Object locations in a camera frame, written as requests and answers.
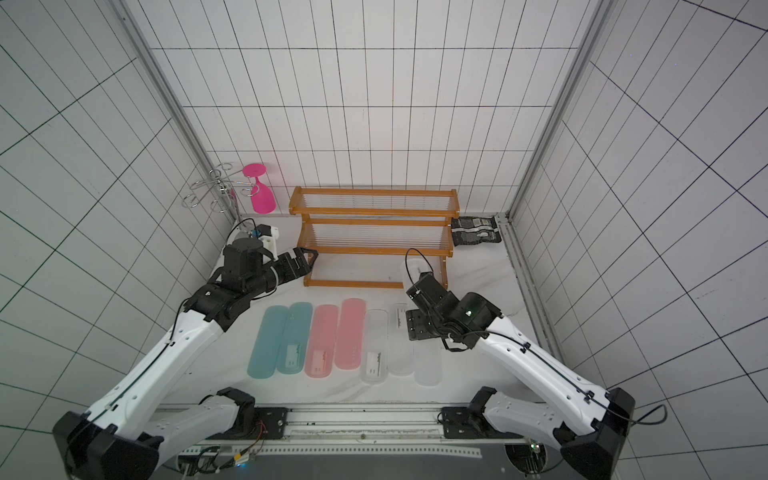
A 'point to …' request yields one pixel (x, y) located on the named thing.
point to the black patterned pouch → (467, 230)
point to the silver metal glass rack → (222, 184)
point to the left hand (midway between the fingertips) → (304, 264)
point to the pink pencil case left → (320, 352)
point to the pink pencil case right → (350, 334)
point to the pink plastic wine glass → (262, 199)
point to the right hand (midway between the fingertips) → (412, 323)
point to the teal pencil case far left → (265, 354)
